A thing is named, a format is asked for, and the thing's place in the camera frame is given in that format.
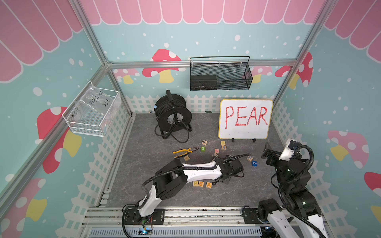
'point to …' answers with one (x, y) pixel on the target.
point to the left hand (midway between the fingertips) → (220, 177)
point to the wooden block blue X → (223, 147)
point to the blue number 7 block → (254, 163)
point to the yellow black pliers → (190, 149)
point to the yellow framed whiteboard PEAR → (245, 119)
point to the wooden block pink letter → (217, 150)
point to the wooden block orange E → (201, 184)
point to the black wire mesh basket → (220, 76)
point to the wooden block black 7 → (204, 142)
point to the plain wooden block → (186, 157)
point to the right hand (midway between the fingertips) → (276, 144)
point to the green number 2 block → (203, 148)
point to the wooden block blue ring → (215, 154)
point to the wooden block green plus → (223, 143)
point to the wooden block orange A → (209, 185)
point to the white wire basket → (79, 127)
